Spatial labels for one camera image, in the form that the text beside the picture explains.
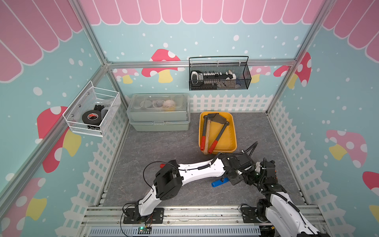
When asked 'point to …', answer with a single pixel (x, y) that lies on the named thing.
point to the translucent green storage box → (159, 111)
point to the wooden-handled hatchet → (211, 118)
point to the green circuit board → (142, 230)
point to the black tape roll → (92, 117)
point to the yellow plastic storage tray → (228, 141)
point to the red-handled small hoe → (203, 142)
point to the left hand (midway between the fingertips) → (233, 177)
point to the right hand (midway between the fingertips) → (238, 166)
